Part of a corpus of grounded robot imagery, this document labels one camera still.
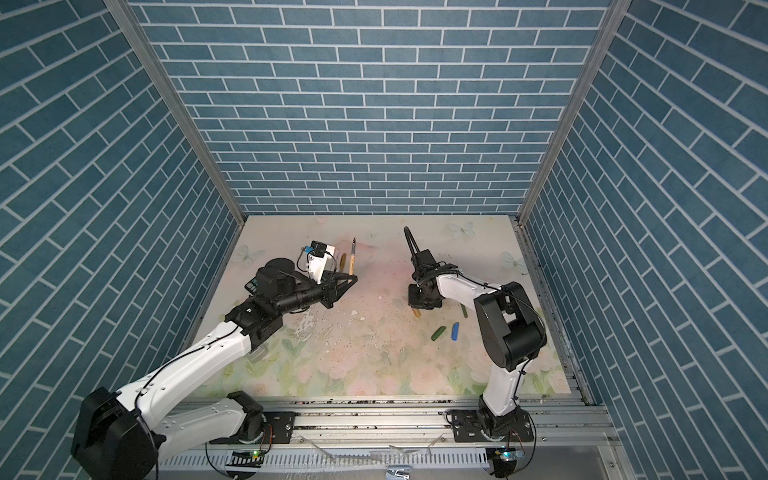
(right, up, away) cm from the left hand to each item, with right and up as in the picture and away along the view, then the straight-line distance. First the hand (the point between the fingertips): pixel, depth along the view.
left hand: (356, 280), depth 73 cm
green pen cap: (+23, -18, +18) cm, 34 cm away
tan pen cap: (+16, -13, +21) cm, 29 cm away
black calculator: (-39, -5, +26) cm, 47 cm away
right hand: (+15, -9, +23) cm, 29 cm away
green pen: (+32, -13, +23) cm, 41 cm away
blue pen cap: (+28, -18, +17) cm, 37 cm away
